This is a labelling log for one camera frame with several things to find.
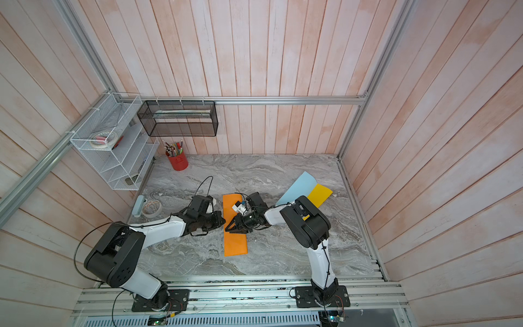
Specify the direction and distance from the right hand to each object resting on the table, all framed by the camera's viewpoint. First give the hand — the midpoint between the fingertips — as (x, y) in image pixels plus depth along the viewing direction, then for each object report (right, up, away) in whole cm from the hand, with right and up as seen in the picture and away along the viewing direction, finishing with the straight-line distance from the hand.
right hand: (228, 230), depth 89 cm
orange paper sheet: (+3, -5, -2) cm, 6 cm away
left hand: (-1, +3, +2) cm, 4 cm away
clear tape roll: (-40, +8, +9) cm, 42 cm away
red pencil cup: (-30, +35, +17) cm, 49 cm away
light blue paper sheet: (+36, +19, +15) cm, 44 cm away
